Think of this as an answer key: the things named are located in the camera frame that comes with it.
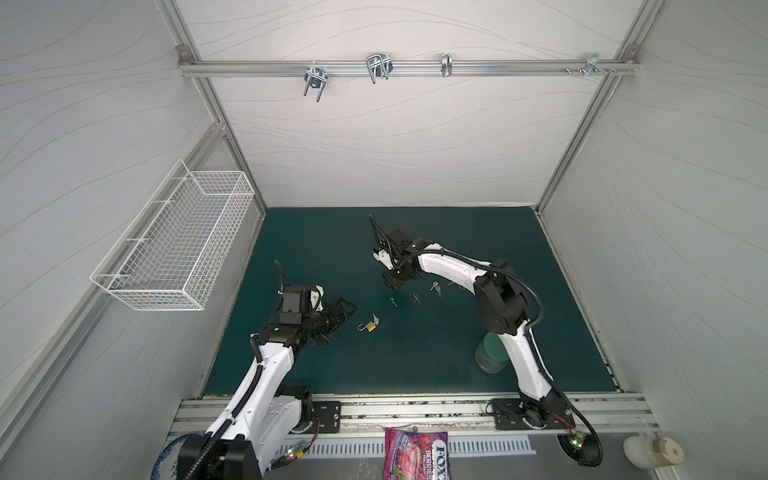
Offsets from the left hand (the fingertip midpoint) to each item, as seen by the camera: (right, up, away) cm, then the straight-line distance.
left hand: (354, 309), depth 82 cm
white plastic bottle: (+66, -27, -18) cm, 74 cm away
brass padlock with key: (+4, -7, +7) cm, 10 cm away
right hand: (+11, +8, +16) cm, 21 cm away
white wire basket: (-40, +16, -14) cm, 45 cm away
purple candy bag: (+16, -30, -15) cm, 37 cm away
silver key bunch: (+26, +3, +16) cm, 31 cm away
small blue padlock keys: (+18, +1, +13) cm, 22 cm away
